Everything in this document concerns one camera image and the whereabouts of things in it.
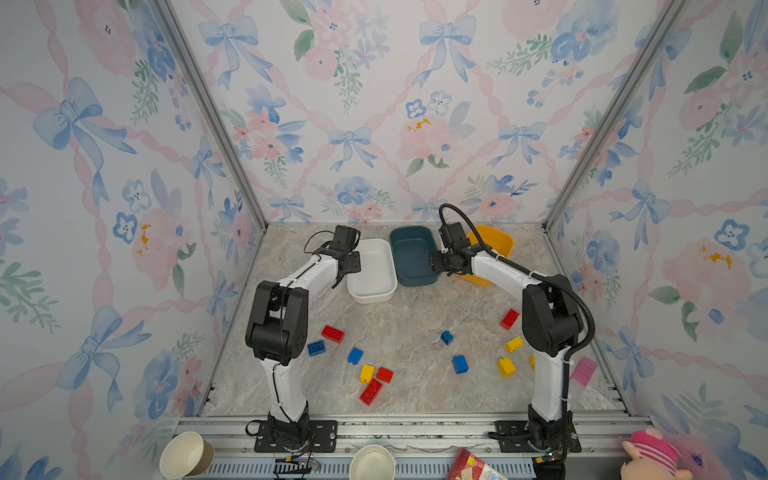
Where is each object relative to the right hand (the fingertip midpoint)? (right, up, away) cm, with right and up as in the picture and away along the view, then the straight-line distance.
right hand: (439, 258), depth 100 cm
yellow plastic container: (+23, +7, +10) cm, 25 cm away
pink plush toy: (+42, -44, -34) cm, 69 cm away
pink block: (+38, -31, -17) cm, 52 cm away
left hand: (-30, 0, -1) cm, 30 cm away
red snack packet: (0, -47, -33) cm, 57 cm away
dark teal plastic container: (-8, +3, +11) cm, 14 cm away
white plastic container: (-21, -8, +4) cm, 23 cm away
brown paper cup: (-65, -47, -29) cm, 85 cm away
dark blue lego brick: (-38, -26, -14) cm, 48 cm away
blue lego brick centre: (+3, -30, -16) cm, 34 cm away
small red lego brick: (-18, -33, -16) cm, 41 cm away
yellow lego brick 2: (+16, -30, -17) cm, 38 cm away
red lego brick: (-34, -23, -10) cm, 42 cm away
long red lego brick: (-22, -36, -19) cm, 46 cm away
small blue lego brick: (0, -23, -11) cm, 26 cm away
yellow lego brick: (-23, -32, -18) cm, 43 cm away
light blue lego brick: (-27, -29, -12) cm, 41 cm away
